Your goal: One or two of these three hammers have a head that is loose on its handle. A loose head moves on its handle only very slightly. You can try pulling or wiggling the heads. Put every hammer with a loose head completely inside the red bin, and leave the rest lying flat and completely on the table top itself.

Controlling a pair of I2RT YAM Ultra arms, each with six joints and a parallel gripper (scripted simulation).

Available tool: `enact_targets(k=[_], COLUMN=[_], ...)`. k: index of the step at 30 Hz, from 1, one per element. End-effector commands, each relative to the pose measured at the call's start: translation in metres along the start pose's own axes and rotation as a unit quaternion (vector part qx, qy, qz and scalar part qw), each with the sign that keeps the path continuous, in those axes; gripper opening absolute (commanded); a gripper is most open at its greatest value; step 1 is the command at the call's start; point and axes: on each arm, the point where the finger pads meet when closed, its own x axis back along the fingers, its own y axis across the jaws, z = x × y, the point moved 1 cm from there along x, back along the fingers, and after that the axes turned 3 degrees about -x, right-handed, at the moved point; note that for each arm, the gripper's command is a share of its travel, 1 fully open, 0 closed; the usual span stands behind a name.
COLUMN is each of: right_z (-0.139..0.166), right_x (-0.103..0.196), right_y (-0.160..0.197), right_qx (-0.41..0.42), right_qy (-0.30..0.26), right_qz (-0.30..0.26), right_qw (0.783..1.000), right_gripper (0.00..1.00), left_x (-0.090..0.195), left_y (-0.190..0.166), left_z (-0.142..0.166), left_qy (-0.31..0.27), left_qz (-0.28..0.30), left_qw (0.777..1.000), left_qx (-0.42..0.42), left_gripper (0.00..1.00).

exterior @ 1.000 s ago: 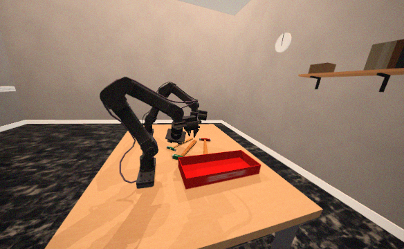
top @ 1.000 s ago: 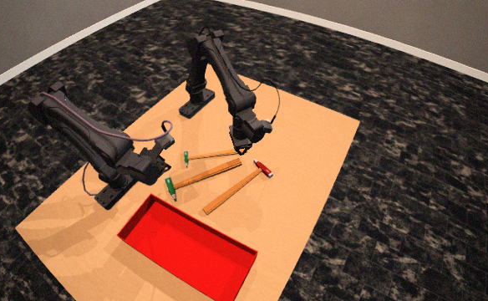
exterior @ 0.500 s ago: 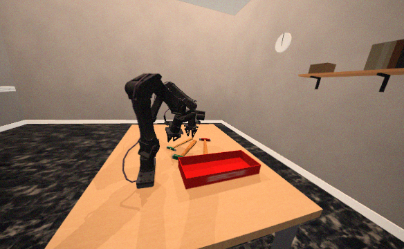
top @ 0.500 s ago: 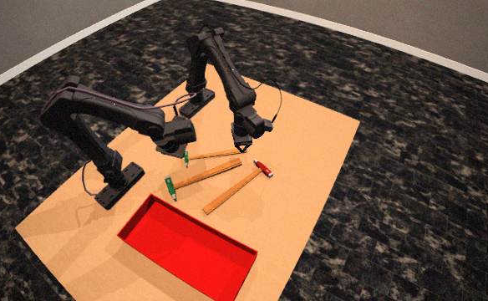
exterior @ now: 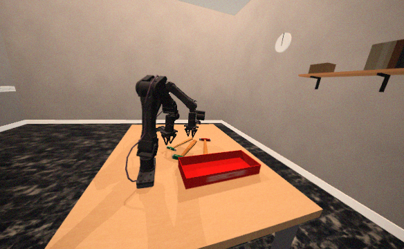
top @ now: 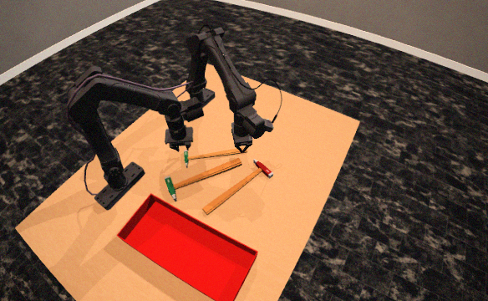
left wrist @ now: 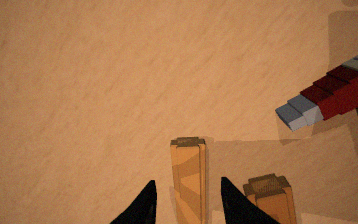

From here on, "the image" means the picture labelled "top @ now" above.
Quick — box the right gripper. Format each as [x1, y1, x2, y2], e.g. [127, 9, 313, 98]
[165, 124, 193, 152]

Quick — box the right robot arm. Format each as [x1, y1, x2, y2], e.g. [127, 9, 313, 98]
[67, 66, 204, 208]

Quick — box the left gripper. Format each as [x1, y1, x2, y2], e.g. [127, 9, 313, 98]
[231, 118, 272, 153]

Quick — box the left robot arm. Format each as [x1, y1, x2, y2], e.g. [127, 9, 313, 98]
[186, 28, 274, 139]

